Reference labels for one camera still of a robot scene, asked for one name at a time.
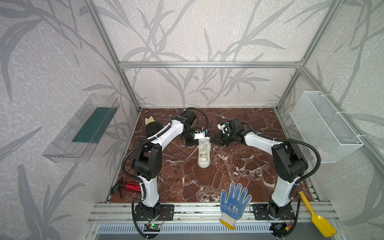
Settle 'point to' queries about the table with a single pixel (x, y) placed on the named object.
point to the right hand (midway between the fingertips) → (210, 136)
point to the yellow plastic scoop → (326, 228)
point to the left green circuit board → (152, 227)
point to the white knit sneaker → (204, 152)
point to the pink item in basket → (320, 151)
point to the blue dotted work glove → (232, 209)
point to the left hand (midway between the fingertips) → (198, 137)
